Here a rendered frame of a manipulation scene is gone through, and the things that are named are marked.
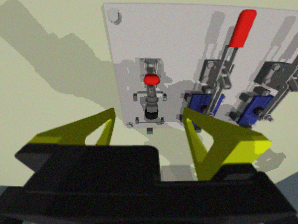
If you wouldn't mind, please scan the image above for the red-handled toggle clamp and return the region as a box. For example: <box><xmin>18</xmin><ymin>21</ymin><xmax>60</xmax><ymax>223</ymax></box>
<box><xmin>199</xmin><ymin>9</ymin><xmax>257</xmax><ymax>117</ymax></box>

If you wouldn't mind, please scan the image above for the blue rectangular block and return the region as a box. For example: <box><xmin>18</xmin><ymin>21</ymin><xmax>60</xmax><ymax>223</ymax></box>
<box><xmin>187</xmin><ymin>91</ymin><xmax>224</xmax><ymax>116</ymax></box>
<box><xmin>235</xmin><ymin>92</ymin><xmax>275</xmax><ymax>124</ymax></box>

